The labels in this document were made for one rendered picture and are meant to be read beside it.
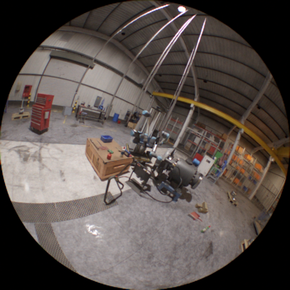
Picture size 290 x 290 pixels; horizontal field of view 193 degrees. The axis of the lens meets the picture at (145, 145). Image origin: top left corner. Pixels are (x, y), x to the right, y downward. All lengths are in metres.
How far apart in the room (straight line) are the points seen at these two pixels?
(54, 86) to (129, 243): 9.62
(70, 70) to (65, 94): 2.11
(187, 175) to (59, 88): 9.69
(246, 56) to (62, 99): 13.61
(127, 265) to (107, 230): 0.58
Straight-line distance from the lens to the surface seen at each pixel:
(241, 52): 7.76
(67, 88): 8.95
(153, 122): 2.58
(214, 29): 7.42
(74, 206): 1.49
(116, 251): 1.36
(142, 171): 1.69
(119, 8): 8.76
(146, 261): 1.47
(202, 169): 5.88
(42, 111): 3.24
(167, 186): 2.09
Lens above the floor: 1.34
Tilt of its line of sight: 15 degrees down
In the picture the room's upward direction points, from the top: 24 degrees clockwise
